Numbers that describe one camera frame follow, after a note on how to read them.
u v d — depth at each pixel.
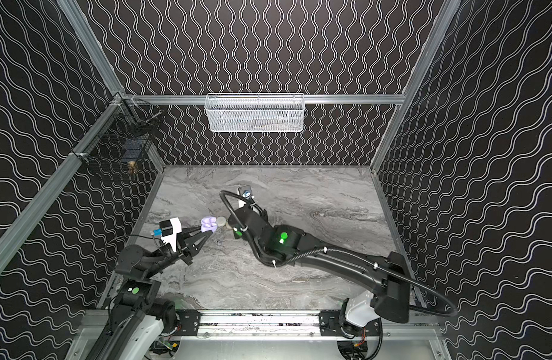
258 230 0.49
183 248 0.59
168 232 0.55
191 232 0.64
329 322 0.74
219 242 0.92
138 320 0.53
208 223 0.65
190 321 0.75
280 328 0.75
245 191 0.57
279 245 0.47
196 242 0.64
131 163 0.82
